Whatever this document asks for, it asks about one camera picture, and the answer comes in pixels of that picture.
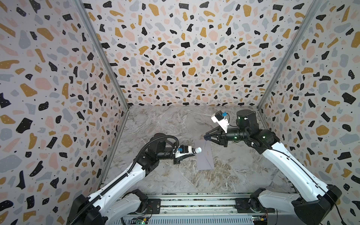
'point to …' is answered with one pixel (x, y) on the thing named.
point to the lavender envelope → (205, 160)
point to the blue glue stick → (197, 150)
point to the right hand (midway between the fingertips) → (205, 134)
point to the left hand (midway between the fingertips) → (192, 149)
